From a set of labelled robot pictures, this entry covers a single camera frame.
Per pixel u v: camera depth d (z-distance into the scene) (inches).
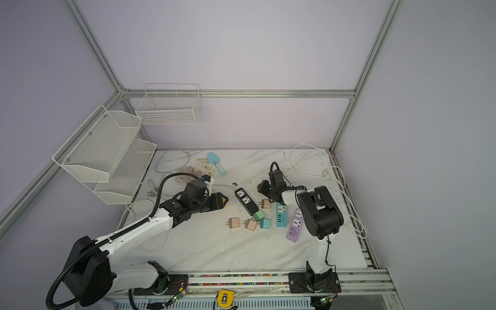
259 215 35.6
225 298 27.4
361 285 29.4
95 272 15.4
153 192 37.8
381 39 29.4
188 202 24.5
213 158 45.9
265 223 34.7
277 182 31.5
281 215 35.6
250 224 34.6
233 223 34.7
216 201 28.3
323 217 20.5
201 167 43.4
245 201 37.5
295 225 34.2
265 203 37.4
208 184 29.9
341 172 45.0
